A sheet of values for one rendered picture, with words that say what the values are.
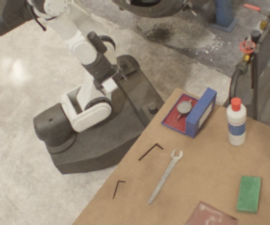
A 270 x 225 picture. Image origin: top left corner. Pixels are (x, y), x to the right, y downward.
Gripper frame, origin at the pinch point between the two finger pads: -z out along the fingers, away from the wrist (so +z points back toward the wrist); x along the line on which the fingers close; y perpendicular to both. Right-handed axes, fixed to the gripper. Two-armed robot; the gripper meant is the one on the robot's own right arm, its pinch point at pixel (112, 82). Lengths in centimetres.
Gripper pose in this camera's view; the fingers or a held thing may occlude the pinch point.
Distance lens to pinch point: 155.4
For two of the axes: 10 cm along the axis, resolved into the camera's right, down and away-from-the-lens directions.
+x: 8.1, -5.8, -0.8
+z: -4.1, -4.7, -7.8
